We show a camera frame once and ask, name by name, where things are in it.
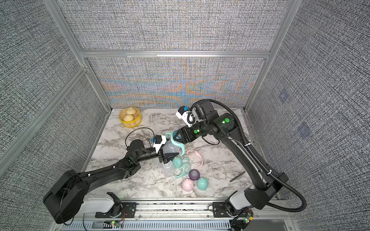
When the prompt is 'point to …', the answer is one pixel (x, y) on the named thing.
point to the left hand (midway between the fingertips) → (178, 146)
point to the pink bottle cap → (187, 185)
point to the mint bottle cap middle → (177, 162)
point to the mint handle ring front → (187, 167)
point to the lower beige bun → (128, 118)
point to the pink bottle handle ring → (197, 153)
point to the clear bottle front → (168, 169)
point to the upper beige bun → (131, 110)
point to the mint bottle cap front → (202, 184)
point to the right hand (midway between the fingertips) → (180, 132)
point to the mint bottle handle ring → (176, 143)
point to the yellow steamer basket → (137, 121)
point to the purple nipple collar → (194, 174)
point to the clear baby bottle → (169, 147)
